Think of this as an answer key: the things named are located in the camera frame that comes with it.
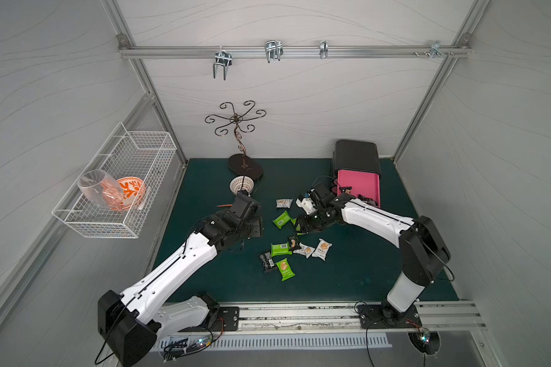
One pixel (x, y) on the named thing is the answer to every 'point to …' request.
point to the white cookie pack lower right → (322, 249)
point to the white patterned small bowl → (236, 183)
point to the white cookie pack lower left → (305, 250)
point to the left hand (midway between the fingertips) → (256, 225)
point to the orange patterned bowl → (133, 190)
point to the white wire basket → (144, 154)
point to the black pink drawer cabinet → (357, 166)
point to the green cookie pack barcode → (280, 249)
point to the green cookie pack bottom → (285, 269)
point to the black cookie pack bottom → (267, 261)
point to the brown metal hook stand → (241, 164)
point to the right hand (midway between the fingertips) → (297, 229)
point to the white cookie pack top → (283, 202)
